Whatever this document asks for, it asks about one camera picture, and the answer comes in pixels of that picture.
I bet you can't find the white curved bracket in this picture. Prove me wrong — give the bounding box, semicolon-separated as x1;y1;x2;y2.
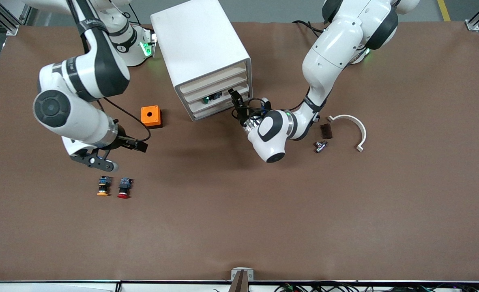
327;114;367;152

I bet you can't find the red push button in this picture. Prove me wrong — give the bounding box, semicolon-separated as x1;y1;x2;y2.
117;177;133;199

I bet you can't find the gray camera mount bracket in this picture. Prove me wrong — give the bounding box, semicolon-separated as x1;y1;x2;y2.
228;267;255;292

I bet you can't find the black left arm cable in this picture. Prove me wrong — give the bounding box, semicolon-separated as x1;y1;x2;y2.
243;97;272;118

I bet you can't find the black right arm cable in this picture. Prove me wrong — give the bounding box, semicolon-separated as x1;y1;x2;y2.
97;97;151;142

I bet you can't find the orange button enclosure box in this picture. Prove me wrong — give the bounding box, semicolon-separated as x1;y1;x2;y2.
141;105;163;129

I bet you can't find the yellow push button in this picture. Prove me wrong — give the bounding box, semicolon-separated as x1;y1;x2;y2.
97;175;112;197

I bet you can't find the black arm base cable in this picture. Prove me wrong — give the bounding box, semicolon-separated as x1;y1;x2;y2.
292;20;326;38

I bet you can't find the white drawer cabinet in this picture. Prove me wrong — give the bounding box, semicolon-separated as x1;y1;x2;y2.
150;0;253;122

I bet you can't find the white plastic drawer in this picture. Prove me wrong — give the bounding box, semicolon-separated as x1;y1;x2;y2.
191;92;251;121
187;83;250;113
179;65;248;96
183;74;249;104

